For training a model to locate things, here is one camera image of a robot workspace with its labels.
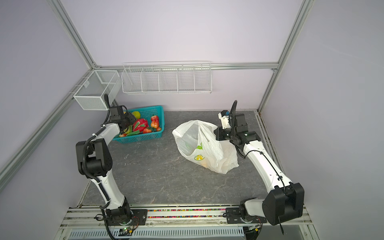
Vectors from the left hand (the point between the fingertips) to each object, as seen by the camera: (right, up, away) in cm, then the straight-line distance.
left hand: (133, 117), depth 99 cm
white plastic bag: (+43, -14, -18) cm, 48 cm away
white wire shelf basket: (+25, +26, -2) cm, 36 cm away
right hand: (+53, -9, -19) cm, 57 cm away
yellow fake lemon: (-1, +3, +8) cm, 9 cm away
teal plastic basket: (+4, +4, +13) cm, 14 cm away
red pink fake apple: (+10, 0, +13) cm, 16 cm away
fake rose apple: (+12, -5, +8) cm, 15 cm away
